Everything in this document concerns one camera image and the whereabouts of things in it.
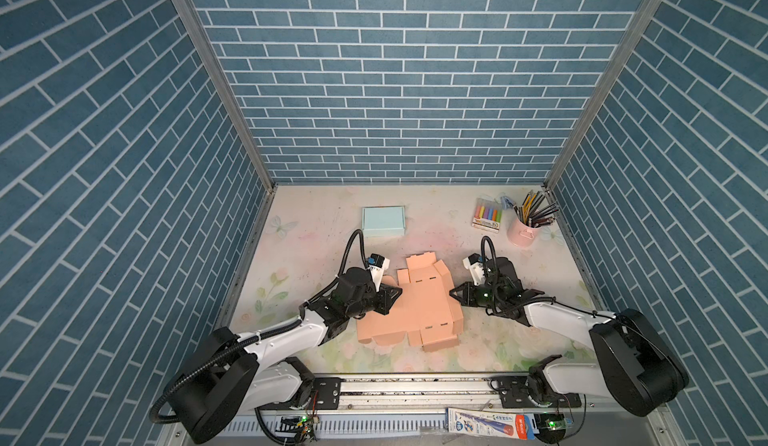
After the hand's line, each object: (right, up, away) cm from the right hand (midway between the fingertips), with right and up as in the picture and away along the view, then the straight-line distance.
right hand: (448, 290), depth 87 cm
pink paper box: (-7, -7, +3) cm, 10 cm away
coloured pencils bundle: (+30, +22, +12) cm, 39 cm away
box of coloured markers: (+19, +22, +24) cm, 38 cm away
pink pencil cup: (+26, +16, +10) cm, 32 cm away
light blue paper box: (-20, +20, +18) cm, 34 cm away
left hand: (-14, +1, -5) cm, 15 cm away
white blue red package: (+7, -26, -18) cm, 33 cm away
